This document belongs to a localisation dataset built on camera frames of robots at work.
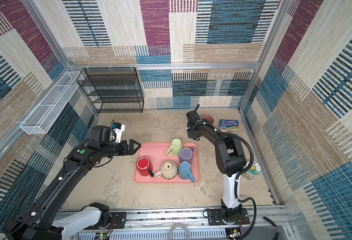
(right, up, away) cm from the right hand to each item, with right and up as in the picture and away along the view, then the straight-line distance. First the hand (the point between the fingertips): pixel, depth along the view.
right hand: (196, 134), depth 99 cm
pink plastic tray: (-24, -11, -7) cm, 27 cm away
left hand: (-33, -3, -25) cm, 42 cm away
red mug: (-31, -16, -16) cm, 38 cm away
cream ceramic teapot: (-17, -18, -18) cm, 31 cm away
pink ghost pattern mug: (+9, +10, +4) cm, 15 cm away
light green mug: (-13, -8, -9) cm, 18 cm away
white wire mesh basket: (-76, +9, -27) cm, 81 cm away
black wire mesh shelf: (-59, +31, +11) cm, 67 cm away
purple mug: (-7, -11, -9) cm, 16 cm away
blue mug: (-9, -19, -19) cm, 28 cm away
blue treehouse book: (+25, +5, +9) cm, 27 cm away
